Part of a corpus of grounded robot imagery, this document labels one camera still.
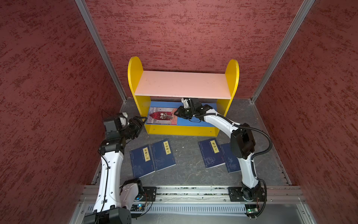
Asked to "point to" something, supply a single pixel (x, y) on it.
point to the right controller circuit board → (251, 209)
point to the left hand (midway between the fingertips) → (146, 124)
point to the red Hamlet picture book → (163, 115)
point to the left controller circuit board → (137, 207)
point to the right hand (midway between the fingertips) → (174, 116)
